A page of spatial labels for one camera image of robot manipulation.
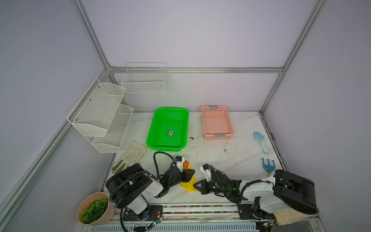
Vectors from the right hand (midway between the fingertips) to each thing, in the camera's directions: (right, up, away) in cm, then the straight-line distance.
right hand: (192, 188), depth 77 cm
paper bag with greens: (-44, -4, -13) cm, 46 cm away
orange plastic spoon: (-4, +10, +12) cm, 16 cm away
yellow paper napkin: (-2, 0, +3) cm, 4 cm away
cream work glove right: (+47, -12, -5) cm, 48 cm away
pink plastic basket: (+21, +36, +40) cm, 58 cm away
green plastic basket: (-18, +31, +31) cm, 47 cm away
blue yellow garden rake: (+48, +8, +12) cm, 50 cm away
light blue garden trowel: (+49, +26, +27) cm, 62 cm away
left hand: (+1, +5, +9) cm, 10 cm away
